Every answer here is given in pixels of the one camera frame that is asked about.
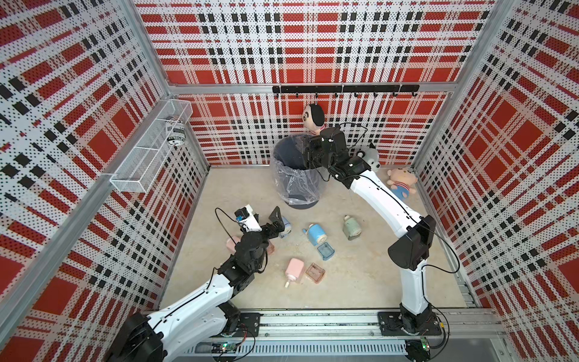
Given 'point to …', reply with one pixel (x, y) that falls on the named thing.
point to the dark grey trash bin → (300, 185)
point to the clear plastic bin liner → (297, 182)
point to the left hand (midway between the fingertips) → (273, 210)
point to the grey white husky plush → (370, 155)
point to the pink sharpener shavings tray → (315, 271)
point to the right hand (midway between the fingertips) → (300, 140)
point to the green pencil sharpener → (351, 228)
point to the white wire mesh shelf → (139, 169)
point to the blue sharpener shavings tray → (326, 250)
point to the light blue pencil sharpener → (287, 230)
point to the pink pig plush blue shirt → (401, 182)
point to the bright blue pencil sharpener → (316, 233)
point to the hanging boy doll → (313, 117)
